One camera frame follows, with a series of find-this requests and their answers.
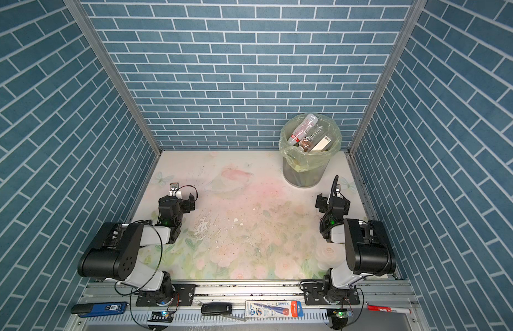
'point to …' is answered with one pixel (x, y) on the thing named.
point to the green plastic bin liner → (301, 161)
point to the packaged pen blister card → (273, 308)
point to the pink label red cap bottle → (303, 129)
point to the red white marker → (389, 309)
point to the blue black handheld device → (99, 309)
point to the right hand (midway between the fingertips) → (332, 193)
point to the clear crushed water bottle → (320, 134)
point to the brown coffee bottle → (305, 143)
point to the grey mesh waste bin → (303, 178)
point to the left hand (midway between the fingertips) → (180, 193)
